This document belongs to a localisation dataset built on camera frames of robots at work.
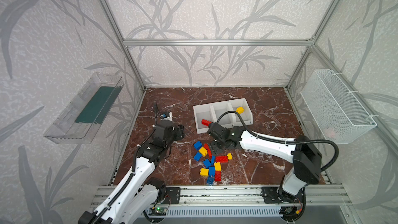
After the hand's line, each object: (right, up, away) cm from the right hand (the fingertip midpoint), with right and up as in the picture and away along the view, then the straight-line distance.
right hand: (214, 141), depth 83 cm
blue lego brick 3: (-2, -15, -4) cm, 15 cm away
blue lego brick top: (-9, -4, +4) cm, 11 cm away
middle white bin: (+4, +16, +25) cm, 30 cm away
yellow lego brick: (+19, +15, +22) cm, 33 cm away
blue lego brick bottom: (-2, -18, -6) cm, 19 cm away
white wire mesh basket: (+50, +15, -21) cm, 57 cm away
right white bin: (+22, +12, +18) cm, 31 cm away
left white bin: (-5, +14, +21) cm, 26 cm away
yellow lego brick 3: (+2, -13, -2) cm, 13 cm away
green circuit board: (-27, -29, -12) cm, 41 cm away
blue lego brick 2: (-4, -13, +1) cm, 13 cm away
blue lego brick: (-9, -9, +3) cm, 13 cm away
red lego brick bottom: (+2, -17, -4) cm, 18 cm away
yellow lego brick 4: (-5, -15, -4) cm, 16 cm away
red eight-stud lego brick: (+4, -10, 0) cm, 11 cm away
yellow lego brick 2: (-6, -6, +2) cm, 9 cm away
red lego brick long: (-5, +8, +16) cm, 18 cm away
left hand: (-17, +11, -3) cm, 21 cm away
